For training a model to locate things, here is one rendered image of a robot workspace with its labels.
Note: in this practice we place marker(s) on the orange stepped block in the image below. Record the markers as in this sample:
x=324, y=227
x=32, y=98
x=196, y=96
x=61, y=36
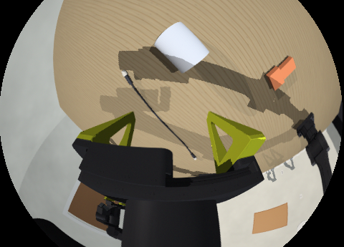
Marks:
x=277, y=75

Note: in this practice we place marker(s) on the white cylinder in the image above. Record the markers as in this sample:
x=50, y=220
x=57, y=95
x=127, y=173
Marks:
x=181, y=47

